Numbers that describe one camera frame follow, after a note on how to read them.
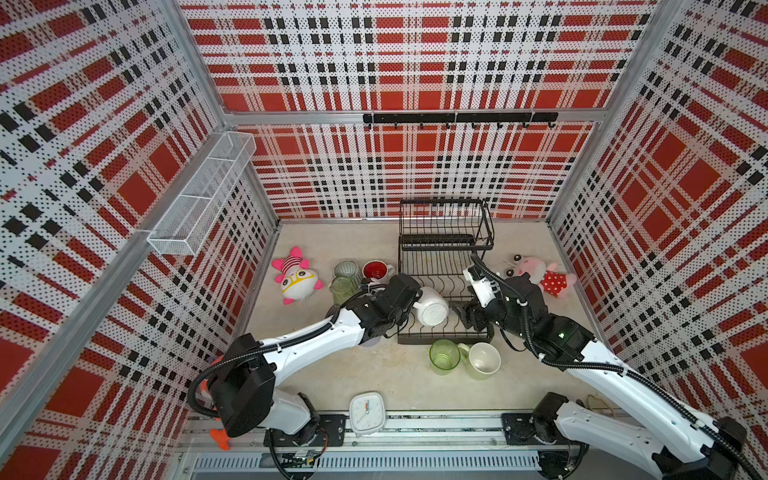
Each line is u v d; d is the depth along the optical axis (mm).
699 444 387
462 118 889
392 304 604
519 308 513
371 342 583
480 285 616
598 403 475
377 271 992
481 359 840
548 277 960
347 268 1043
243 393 412
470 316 629
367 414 746
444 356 858
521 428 734
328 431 738
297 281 953
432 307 784
